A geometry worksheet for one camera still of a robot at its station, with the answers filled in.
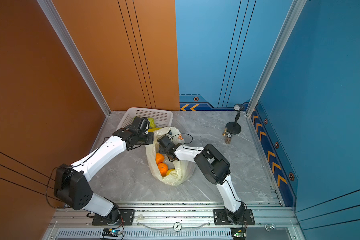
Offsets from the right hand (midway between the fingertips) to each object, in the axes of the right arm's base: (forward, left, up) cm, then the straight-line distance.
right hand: (164, 146), depth 98 cm
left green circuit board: (-46, +21, -3) cm, 51 cm away
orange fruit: (-11, +1, +4) cm, 12 cm away
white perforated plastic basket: (+24, +4, +2) cm, 24 cm away
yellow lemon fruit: (-18, -5, +2) cm, 19 cm away
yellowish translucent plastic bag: (-21, -13, +11) cm, 27 cm away
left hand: (-2, +5, +14) cm, 15 cm away
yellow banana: (-1, +5, +18) cm, 19 cm away
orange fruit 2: (-16, -1, +3) cm, 17 cm away
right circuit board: (-46, -40, -5) cm, 61 cm away
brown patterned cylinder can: (+5, -43, +2) cm, 43 cm away
